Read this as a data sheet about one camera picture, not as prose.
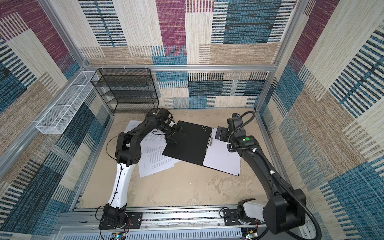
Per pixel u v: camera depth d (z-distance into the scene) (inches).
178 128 36.1
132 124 44.2
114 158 25.1
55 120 27.6
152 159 37.1
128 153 25.6
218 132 29.5
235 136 23.8
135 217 29.3
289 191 15.4
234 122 23.8
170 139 38.2
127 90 42.9
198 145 40.2
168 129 35.7
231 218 28.7
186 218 29.8
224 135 28.8
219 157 36.7
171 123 37.5
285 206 15.5
